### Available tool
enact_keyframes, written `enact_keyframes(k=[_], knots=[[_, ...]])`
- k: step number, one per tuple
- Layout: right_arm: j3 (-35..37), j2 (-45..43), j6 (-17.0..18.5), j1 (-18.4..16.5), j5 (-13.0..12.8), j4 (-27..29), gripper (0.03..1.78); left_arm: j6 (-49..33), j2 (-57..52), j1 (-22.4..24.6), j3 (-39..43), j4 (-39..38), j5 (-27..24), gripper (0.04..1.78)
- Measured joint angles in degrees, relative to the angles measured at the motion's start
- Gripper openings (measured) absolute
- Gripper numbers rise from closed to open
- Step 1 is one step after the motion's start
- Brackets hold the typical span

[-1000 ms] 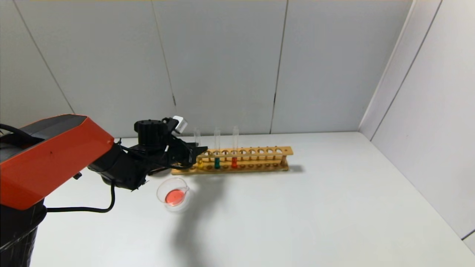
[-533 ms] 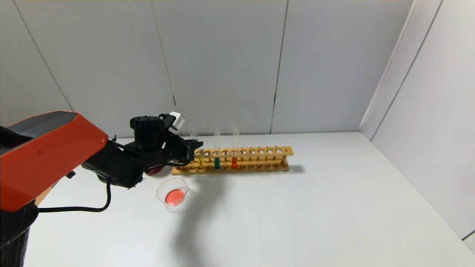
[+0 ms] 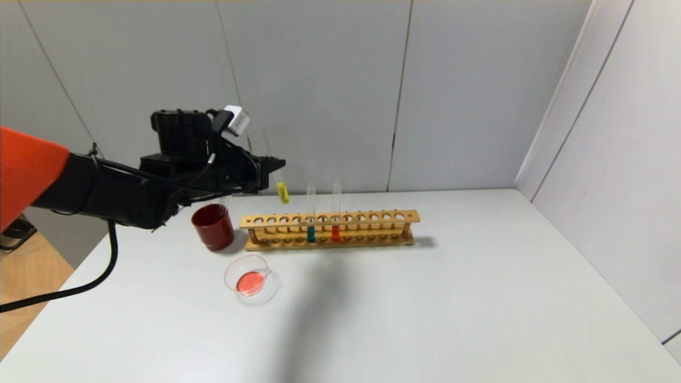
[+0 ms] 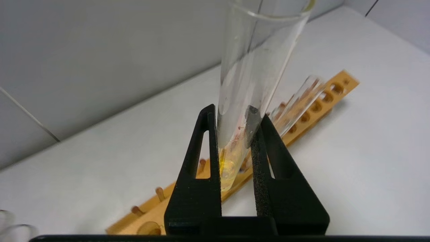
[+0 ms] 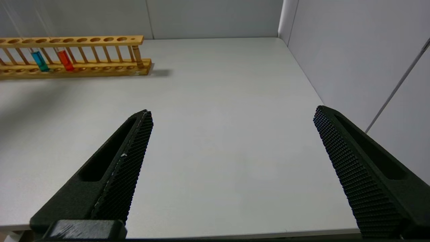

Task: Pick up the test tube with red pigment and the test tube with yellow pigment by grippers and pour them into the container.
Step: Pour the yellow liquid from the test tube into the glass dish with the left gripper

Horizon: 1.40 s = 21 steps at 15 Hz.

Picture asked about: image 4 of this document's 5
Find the red pigment glass test tube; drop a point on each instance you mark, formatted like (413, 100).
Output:
(20, 232)
(305, 97)

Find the yellow pigment glass test tube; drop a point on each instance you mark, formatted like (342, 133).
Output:
(255, 67)

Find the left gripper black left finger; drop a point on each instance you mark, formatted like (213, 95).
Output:
(191, 208)

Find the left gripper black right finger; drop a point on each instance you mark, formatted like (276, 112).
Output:
(292, 208)

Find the wooden test tube rack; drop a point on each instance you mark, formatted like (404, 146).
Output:
(161, 206)

